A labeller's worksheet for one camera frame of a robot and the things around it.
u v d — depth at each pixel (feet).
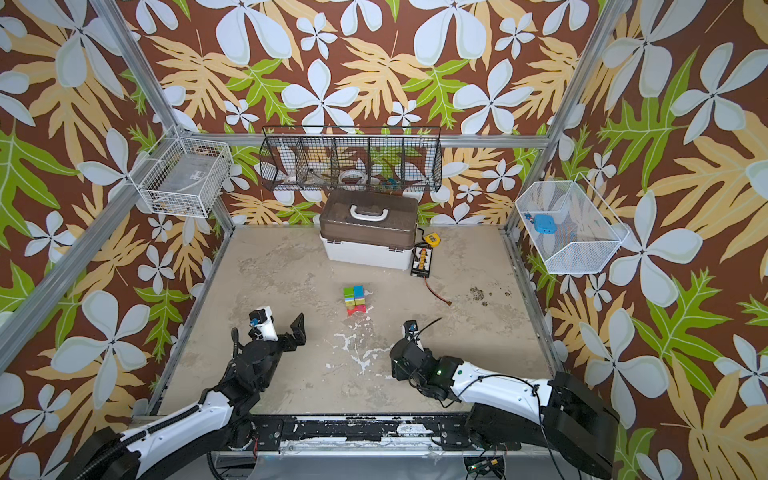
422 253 3.61
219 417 1.89
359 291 2.91
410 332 2.46
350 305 3.00
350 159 3.19
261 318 2.31
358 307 3.06
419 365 2.06
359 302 2.97
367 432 2.46
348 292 2.98
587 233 2.52
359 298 2.93
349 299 2.96
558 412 1.40
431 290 3.33
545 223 2.84
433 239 3.76
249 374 2.11
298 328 2.58
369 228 3.00
